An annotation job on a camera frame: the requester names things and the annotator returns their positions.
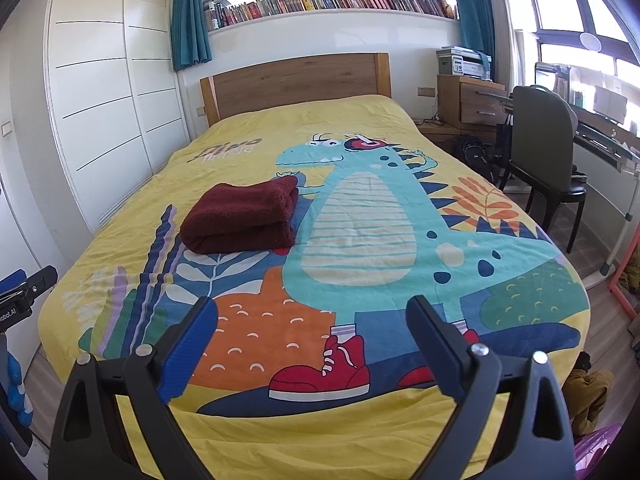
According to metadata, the maroon knit sweater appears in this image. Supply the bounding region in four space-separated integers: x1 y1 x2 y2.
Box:
180 176 298 255

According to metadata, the mustard clothing on floor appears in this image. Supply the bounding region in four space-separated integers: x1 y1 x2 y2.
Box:
562 351 614 439

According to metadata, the blue gloved left hand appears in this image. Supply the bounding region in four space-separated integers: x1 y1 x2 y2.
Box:
1 347 34 457

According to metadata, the white door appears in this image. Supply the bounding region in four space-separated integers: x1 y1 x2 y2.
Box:
0 188 41 368

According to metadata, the yellow dinosaur bedspread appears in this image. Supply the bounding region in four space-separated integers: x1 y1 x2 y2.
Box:
38 96 589 479

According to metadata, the black bag on floor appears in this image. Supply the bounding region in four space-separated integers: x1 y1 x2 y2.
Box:
454 134 496 184

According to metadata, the white sliding wardrobe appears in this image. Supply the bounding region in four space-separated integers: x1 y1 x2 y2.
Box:
47 0 189 232

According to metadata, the dark office chair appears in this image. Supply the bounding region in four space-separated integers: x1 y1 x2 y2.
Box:
499 86 587 252

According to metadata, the white desk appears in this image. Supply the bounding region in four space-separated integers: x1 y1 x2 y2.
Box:
535 61 639 289

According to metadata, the wooden drawer nightstand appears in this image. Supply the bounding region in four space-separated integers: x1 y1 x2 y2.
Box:
437 75 508 130

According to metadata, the white printer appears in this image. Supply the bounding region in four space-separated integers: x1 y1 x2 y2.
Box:
436 46 491 80

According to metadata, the teal curtain left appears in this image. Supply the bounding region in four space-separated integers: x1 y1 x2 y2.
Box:
170 0 212 72

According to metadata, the teal curtain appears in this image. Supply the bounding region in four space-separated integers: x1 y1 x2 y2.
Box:
457 0 496 79
170 0 212 72

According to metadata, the wooden headboard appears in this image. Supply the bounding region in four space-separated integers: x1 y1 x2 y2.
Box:
200 52 392 126

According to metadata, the row of books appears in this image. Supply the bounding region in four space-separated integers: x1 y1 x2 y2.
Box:
203 0 458 32

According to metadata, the teal curtain right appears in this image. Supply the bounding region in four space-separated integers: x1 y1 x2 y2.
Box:
457 0 496 79

